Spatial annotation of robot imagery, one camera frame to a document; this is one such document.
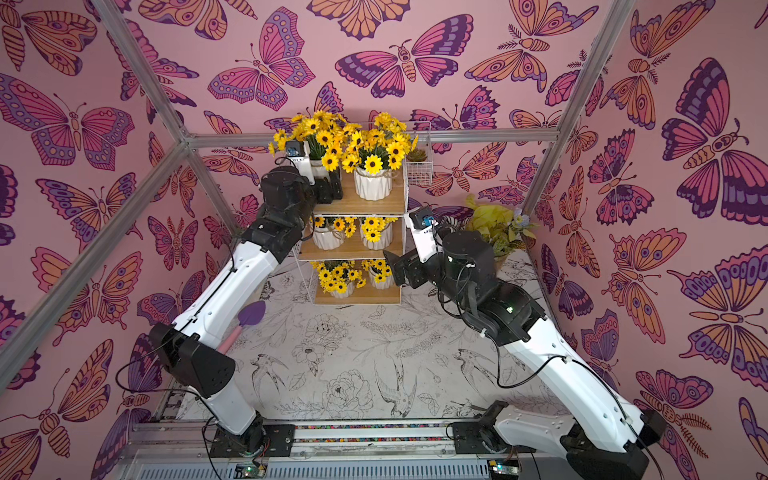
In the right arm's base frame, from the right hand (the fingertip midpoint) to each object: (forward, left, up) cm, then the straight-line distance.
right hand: (409, 237), depth 61 cm
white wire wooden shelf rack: (+12, +17, -19) cm, 28 cm away
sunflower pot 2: (+10, +20, -28) cm, 36 cm away
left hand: (+21, +20, +3) cm, 29 cm away
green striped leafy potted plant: (+24, -31, -22) cm, 45 cm away
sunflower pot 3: (+10, +8, -26) cm, 29 cm away
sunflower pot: (+11, +21, -13) cm, 27 cm away
